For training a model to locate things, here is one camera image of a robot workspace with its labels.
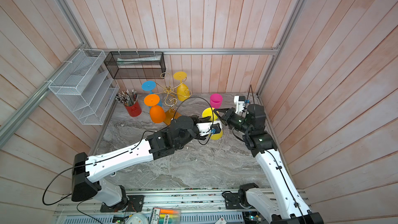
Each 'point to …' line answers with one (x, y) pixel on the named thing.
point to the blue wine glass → (150, 85)
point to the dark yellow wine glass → (183, 90)
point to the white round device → (137, 218)
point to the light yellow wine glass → (212, 112)
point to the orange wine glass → (157, 112)
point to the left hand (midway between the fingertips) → (207, 118)
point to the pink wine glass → (216, 99)
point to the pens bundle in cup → (127, 97)
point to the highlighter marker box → (167, 215)
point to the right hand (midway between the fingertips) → (212, 111)
